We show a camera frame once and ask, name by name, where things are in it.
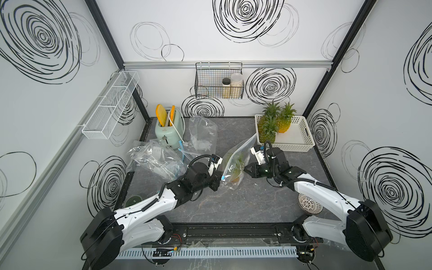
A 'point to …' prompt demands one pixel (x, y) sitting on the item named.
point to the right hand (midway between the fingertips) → (243, 170)
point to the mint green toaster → (171, 136)
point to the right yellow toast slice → (172, 115)
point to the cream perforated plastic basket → (297, 138)
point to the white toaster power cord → (184, 117)
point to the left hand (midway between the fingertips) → (224, 174)
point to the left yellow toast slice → (161, 114)
